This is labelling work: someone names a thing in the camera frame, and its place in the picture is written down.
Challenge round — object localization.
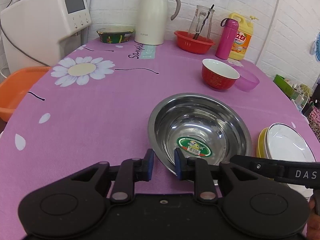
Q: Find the red plastic colander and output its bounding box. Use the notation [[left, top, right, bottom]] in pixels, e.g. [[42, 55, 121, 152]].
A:
[[174, 31, 216, 55]]

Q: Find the person's right hand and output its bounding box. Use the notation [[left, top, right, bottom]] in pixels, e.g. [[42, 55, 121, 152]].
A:
[[306, 195, 320, 240]]

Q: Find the cream thermos jug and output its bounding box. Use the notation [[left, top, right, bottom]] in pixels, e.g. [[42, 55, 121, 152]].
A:
[[134, 0, 181, 46]]

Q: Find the pink thermos bottle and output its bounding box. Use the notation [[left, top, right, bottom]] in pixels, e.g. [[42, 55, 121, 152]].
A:
[[215, 18, 239, 60]]

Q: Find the grey hose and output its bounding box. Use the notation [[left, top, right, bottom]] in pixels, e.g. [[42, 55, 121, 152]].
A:
[[0, 25, 53, 67]]

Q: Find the white wall cable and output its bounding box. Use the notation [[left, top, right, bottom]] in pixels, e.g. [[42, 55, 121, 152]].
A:
[[255, 0, 282, 65]]

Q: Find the yellow detergent bottle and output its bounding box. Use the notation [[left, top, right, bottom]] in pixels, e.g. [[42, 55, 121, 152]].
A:
[[229, 12, 259, 61]]

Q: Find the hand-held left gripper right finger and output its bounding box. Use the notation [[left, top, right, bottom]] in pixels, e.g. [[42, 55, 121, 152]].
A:
[[174, 147, 262, 203]]

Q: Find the orange plastic basin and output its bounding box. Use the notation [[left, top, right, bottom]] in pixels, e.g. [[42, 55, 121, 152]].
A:
[[0, 66, 53, 122]]

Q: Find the stainless steel bowl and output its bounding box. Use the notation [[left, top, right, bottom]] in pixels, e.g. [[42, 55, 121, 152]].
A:
[[148, 93, 253, 176]]

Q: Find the purple plastic bowl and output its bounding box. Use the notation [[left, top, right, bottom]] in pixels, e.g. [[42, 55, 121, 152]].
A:
[[234, 66, 260, 92]]

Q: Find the black utensil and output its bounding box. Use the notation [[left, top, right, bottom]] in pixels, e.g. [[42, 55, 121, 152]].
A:
[[192, 4, 215, 40]]

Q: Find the white charger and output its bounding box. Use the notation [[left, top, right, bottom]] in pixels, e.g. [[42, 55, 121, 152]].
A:
[[296, 91, 311, 116]]

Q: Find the green instant noodle bowl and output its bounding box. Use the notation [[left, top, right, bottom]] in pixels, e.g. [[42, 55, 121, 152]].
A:
[[96, 26, 136, 44]]

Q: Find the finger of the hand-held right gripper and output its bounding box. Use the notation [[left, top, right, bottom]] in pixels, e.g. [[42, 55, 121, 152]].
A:
[[229, 154, 284, 180]]

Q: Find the patterned cloth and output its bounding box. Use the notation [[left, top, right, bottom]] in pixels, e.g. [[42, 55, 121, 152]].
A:
[[308, 105, 320, 143]]

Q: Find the glass pitcher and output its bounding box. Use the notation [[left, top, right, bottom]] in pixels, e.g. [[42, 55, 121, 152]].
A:
[[188, 5, 215, 40]]

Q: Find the small white dark-rimmed plate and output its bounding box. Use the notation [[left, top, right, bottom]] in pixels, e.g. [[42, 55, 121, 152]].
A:
[[264, 122, 316, 163]]

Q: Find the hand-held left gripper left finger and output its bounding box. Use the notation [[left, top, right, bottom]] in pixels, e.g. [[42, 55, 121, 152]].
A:
[[67, 149, 154, 203]]

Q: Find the green box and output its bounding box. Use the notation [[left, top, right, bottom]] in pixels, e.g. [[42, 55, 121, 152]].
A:
[[273, 74, 303, 101]]

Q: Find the yellow plate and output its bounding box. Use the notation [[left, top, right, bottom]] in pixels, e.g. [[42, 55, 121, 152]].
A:
[[256, 127, 270, 158]]

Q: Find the purple floral tablecloth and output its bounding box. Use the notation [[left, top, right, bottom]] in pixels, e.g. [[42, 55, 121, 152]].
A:
[[0, 36, 318, 240]]

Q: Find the white water dispenser with screen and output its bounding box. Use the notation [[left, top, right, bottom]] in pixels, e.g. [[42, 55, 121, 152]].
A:
[[0, 0, 93, 77]]

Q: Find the red bowl white inside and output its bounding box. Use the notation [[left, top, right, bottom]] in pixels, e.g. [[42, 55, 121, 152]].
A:
[[202, 58, 240, 92]]

